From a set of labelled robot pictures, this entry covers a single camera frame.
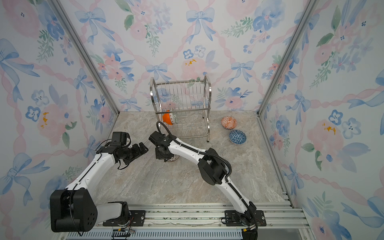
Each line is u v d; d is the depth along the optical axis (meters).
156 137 0.73
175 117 1.09
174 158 0.82
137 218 0.75
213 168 0.56
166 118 1.01
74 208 0.40
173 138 0.67
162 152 0.78
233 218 0.73
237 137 1.03
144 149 0.81
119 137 0.67
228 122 1.13
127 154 0.73
